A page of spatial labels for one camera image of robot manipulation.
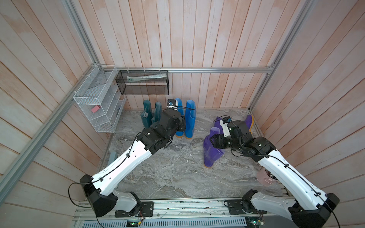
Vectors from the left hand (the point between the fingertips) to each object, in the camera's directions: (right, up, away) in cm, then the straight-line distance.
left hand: (180, 119), depth 70 cm
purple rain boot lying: (+52, -1, +34) cm, 62 cm away
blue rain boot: (0, -11, +30) cm, 32 cm away
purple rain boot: (+17, -20, +10) cm, 28 cm away
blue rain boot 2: (+6, +3, +14) cm, 16 cm away
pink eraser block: (-51, +6, +13) cm, 53 cm away
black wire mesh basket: (-27, +28, +31) cm, 49 cm away
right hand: (+18, -10, +4) cm, 21 cm away
